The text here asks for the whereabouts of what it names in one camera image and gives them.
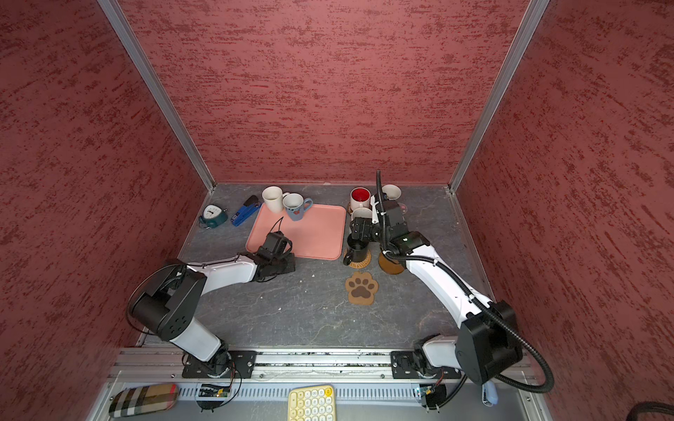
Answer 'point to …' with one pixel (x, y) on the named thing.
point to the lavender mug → (393, 192)
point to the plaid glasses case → (143, 399)
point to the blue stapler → (250, 206)
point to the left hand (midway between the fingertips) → (292, 267)
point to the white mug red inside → (360, 197)
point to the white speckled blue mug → (296, 205)
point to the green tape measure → (212, 216)
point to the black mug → (356, 250)
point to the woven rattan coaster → (357, 265)
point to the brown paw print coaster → (361, 288)
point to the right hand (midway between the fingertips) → (359, 229)
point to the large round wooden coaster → (388, 266)
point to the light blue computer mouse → (490, 396)
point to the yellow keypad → (315, 403)
